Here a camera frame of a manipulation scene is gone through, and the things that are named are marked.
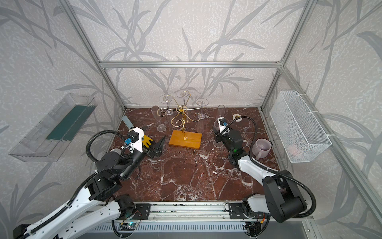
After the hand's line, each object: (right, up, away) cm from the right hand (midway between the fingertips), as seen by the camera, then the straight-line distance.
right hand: (218, 123), depth 84 cm
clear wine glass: (-39, +8, +9) cm, 40 cm away
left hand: (-28, -3, -24) cm, 37 cm away
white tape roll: (+19, +5, +31) cm, 37 cm away
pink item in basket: (+37, -12, -11) cm, 40 cm away
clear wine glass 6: (-9, +11, -5) cm, 15 cm away
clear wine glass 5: (-19, +16, -2) cm, 25 cm away
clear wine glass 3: (+1, -14, +10) cm, 17 cm away
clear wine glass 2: (+3, +8, +5) cm, 10 cm away
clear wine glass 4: (-28, +13, -5) cm, 32 cm away
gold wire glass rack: (-19, -11, +15) cm, 27 cm away
